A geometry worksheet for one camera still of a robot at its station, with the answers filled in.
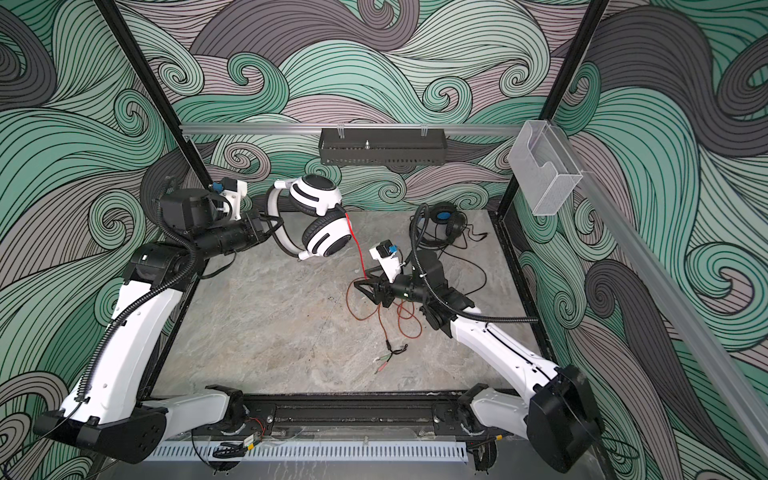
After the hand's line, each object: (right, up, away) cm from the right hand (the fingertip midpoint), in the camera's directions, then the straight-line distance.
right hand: (362, 279), depth 73 cm
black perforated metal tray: (+6, +40, +22) cm, 46 cm away
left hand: (-17, +15, -9) cm, 24 cm away
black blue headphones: (+27, +14, +43) cm, 52 cm away
